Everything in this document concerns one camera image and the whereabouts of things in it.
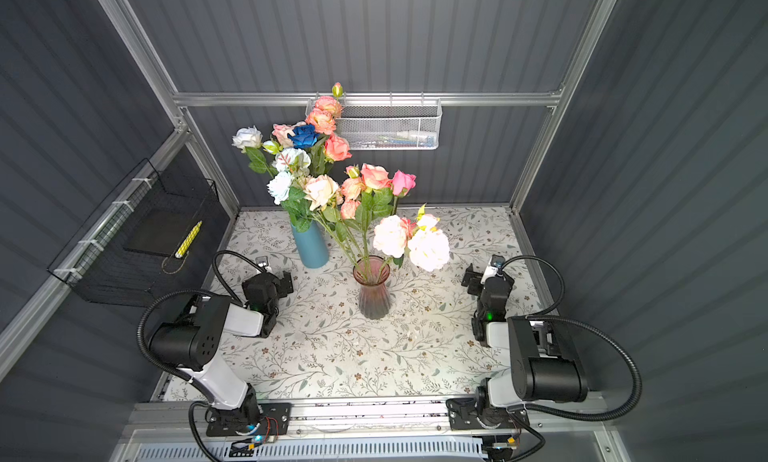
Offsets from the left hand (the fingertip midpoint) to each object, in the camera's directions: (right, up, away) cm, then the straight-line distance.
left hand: (267, 276), depth 96 cm
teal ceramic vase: (+15, +10, 0) cm, 18 cm away
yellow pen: (-11, +11, -22) cm, 27 cm away
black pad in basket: (-19, +14, -19) cm, 31 cm away
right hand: (+71, +3, -5) cm, 71 cm away
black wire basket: (-24, +6, -32) cm, 40 cm away
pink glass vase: (+35, +3, -17) cm, 39 cm away
